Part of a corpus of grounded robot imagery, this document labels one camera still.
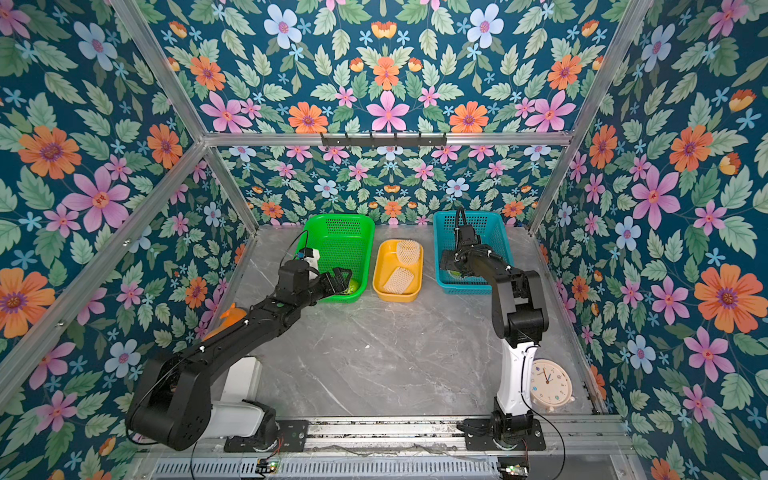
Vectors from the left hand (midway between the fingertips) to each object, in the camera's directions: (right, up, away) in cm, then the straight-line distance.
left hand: (345, 273), depth 86 cm
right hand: (+39, +4, +18) cm, 43 cm away
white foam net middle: (+16, -4, +13) cm, 21 cm away
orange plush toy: (-39, -15, +7) cm, 42 cm away
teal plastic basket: (+51, +14, +26) cm, 59 cm away
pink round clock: (+57, -30, -6) cm, 65 cm away
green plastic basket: (-8, +11, +30) cm, 32 cm away
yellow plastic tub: (+10, +3, +22) cm, 24 cm away
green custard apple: (+34, -1, +8) cm, 35 cm away
